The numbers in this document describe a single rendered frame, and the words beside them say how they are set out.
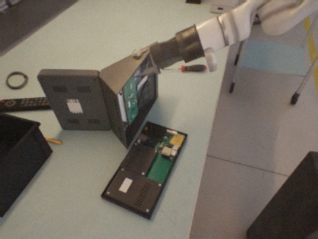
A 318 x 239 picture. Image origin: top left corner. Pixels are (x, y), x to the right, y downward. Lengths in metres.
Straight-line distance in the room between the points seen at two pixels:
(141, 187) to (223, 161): 1.36
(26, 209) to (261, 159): 1.67
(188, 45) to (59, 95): 0.35
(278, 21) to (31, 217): 0.68
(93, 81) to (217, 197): 1.33
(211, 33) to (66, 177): 0.50
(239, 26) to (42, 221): 0.61
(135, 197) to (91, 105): 0.27
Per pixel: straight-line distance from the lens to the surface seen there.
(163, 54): 0.56
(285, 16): 0.58
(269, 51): 2.58
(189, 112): 0.77
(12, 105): 0.90
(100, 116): 0.69
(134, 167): 0.62
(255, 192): 1.84
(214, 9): 1.40
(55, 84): 0.64
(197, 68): 0.93
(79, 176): 0.66
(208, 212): 1.69
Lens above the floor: 1.55
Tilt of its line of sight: 47 degrees down
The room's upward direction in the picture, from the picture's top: 1 degrees counter-clockwise
